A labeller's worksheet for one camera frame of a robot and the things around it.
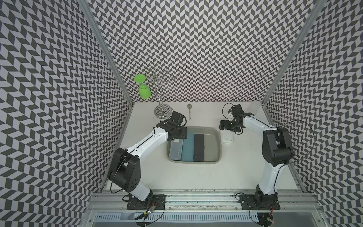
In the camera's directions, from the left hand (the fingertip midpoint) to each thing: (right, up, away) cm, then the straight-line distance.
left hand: (182, 134), depth 87 cm
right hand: (+30, +2, +11) cm, 32 cm away
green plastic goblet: (-27, +28, +11) cm, 40 cm away
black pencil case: (+11, -9, +5) cm, 15 cm away
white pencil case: (+30, -2, +7) cm, 31 cm away
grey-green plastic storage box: (+20, -8, +7) cm, 23 cm away
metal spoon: (+5, +19, +29) cm, 35 cm away
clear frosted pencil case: (-4, -10, +2) cm, 11 cm away
